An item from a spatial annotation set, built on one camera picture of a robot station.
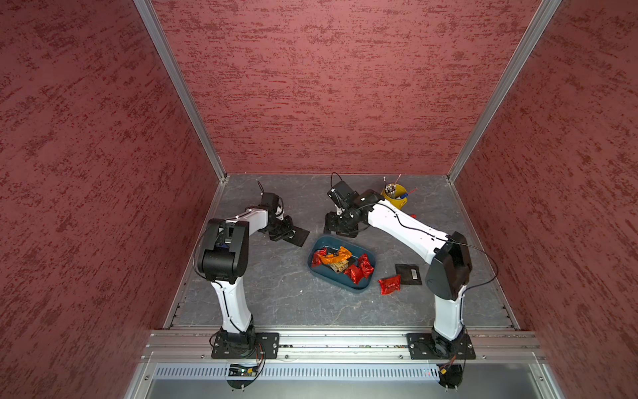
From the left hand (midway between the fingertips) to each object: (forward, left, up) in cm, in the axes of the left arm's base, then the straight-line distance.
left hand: (292, 236), depth 99 cm
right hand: (-8, -15, +13) cm, 22 cm away
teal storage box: (-18, -14, +4) cm, 22 cm away
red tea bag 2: (-17, -24, +4) cm, 30 cm away
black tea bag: (0, -3, -1) cm, 3 cm away
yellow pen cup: (+17, -44, +8) cm, 47 cm away
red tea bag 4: (-21, -36, +3) cm, 42 cm away
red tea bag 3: (-14, -28, +3) cm, 32 cm away
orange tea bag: (-10, -20, +4) cm, 23 cm away
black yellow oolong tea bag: (-14, -19, +3) cm, 24 cm away
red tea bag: (-13, -10, +5) cm, 17 cm away
